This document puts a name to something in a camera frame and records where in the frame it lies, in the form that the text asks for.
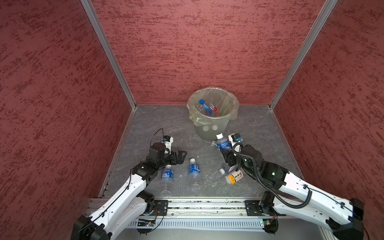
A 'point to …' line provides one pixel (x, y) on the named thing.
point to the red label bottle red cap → (216, 110)
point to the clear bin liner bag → (226, 103)
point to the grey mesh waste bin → (210, 109)
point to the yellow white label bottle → (235, 176)
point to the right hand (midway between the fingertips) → (224, 150)
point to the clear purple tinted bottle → (223, 171)
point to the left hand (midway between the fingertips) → (180, 155)
